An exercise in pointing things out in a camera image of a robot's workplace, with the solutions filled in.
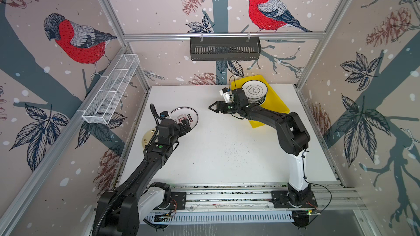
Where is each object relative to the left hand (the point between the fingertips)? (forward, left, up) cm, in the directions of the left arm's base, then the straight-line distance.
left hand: (182, 122), depth 84 cm
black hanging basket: (+48, -25, +14) cm, 56 cm away
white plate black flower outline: (+30, -46, -8) cm, 56 cm away
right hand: (+11, -16, -3) cm, 20 cm away
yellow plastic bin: (+23, -56, -10) cm, 61 cm away
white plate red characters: (+15, +4, -13) cm, 21 cm away
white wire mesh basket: (-3, +33, +15) cm, 37 cm away
